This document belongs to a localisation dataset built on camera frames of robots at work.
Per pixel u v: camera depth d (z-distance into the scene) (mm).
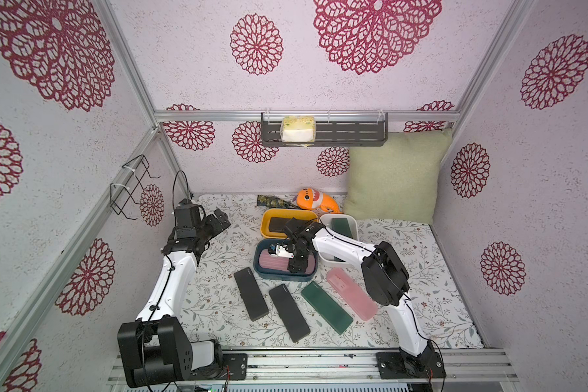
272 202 1130
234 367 735
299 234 730
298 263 839
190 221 618
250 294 873
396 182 992
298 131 897
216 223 744
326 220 1070
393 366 739
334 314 835
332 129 939
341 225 1056
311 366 750
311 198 1093
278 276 898
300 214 1086
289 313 837
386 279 556
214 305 860
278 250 837
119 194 727
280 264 858
